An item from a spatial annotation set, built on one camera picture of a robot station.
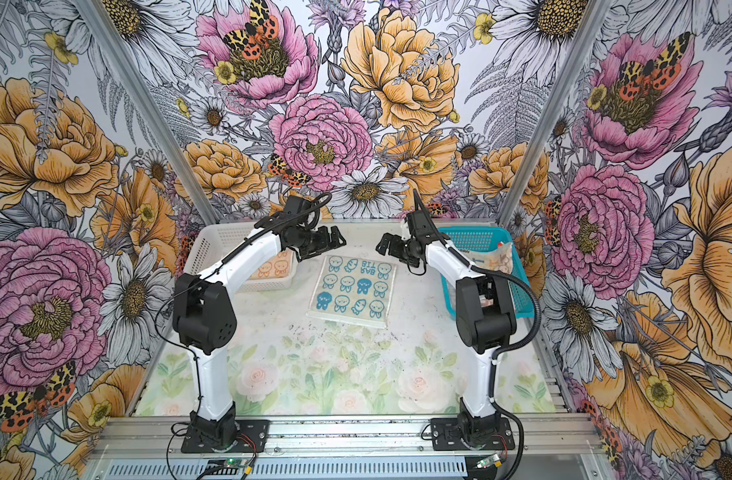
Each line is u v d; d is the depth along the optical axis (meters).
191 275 0.54
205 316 0.52
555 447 0.74
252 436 0.73
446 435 0.74
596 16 0.72
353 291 1.02
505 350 0.54
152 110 0.89
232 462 0.71
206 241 1.05
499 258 1.04
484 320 0.53
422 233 0.78
